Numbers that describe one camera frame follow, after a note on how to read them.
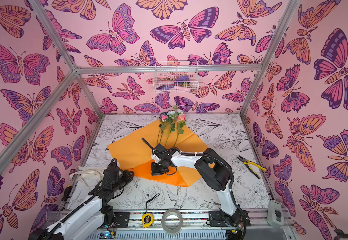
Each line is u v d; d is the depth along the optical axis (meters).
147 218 0.73
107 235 0.72
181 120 1.13
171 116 1.13
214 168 0.53
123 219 0.73
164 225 0.73
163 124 1.09
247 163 0.92
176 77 0.95
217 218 0.73
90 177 0.88
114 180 0.68
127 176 0.78
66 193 0.85
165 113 1.13
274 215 0.70
